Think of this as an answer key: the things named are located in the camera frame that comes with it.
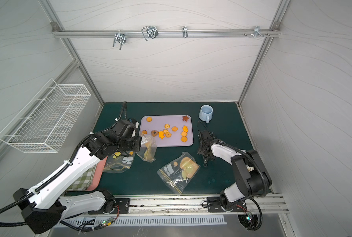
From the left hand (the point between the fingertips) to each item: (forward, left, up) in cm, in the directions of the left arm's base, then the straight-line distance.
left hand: (141, 143), depth 72 cm
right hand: (+8, -36, -22) cm, 43 cm away
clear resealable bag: (+2, -1, -10) cm, 11 cm away
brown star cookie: (+35, -23, -22) cm, 47 cm away
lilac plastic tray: (+23, -11, -22) cm, 34 cm away
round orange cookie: (+34, +5, -23) cm, 41 cm away
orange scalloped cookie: (+25, -15, -22) cm, 36 cm away
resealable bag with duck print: (-3, +16, -17) cm, 24 cm away
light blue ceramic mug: (+35, -37, -17) cm, 54 cm away
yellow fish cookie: (+25, -23, -22) cm, 40 cm away
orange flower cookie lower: (+16, -22, -22) cm, 35 cm away
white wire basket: (+5, +44, +9) cm, 46 cm away
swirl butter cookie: (+26, -9, -21) cm, 35 cm away
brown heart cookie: (+20, -1, -21) cm, 29 cm away
